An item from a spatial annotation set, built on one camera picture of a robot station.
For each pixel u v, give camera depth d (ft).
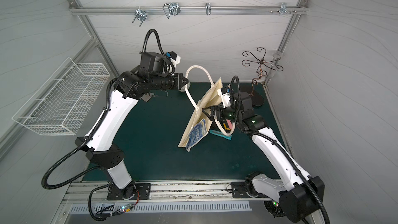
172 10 2.51
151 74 1.53
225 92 2.10
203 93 3.26
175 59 1.90
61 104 2.25
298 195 1.22
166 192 2.46
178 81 1.82
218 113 2.06
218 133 3.03
